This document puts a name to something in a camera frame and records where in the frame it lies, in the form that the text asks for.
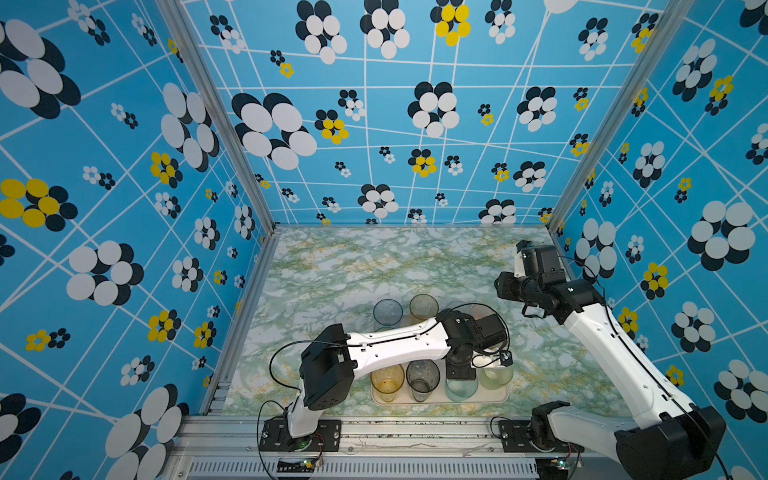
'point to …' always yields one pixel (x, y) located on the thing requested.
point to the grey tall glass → (422, 376)
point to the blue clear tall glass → (388, 312)
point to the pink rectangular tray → (439, 394)
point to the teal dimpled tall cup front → (461, 390)
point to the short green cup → (495, 378)
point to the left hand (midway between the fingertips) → (466, 364)
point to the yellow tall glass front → (388, 381)
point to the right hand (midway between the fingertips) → (503, 282)
